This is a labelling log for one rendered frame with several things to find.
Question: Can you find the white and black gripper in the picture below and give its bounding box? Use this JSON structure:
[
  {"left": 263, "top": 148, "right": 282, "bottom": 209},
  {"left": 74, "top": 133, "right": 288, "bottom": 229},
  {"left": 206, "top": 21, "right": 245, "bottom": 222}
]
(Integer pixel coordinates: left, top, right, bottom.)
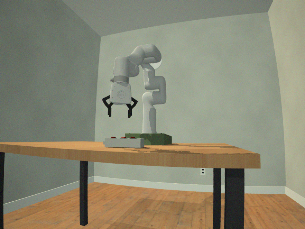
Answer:
[{"left": 102, "top": 81, "right": 138, "bottom": 118}]

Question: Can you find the grey power strip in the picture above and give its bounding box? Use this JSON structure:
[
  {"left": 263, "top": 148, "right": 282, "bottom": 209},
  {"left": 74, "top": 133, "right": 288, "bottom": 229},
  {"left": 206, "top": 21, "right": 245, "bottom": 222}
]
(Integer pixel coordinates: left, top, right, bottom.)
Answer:
[{"left": 103, "top": 137, "right": 144, "bottom": 148}]

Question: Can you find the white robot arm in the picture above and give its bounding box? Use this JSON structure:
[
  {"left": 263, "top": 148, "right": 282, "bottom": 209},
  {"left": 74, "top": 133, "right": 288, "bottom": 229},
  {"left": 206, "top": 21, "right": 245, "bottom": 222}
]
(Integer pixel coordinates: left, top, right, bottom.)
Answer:
[{"left": 110, "top": 44, "right": 166, "bottom": 134}]

